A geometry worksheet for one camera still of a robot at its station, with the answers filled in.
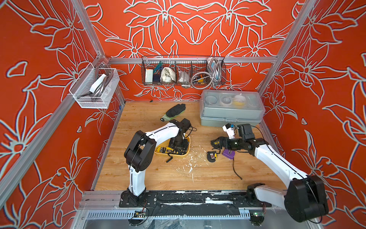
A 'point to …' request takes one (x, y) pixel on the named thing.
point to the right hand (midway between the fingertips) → (215, 143)
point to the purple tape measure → (229, 154)
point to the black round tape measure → (211, 156)
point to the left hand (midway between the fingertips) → (180, 148)
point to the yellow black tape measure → (164, 149)
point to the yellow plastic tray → (166, 144)
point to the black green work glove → (173, 112)
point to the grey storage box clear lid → (219, 107)
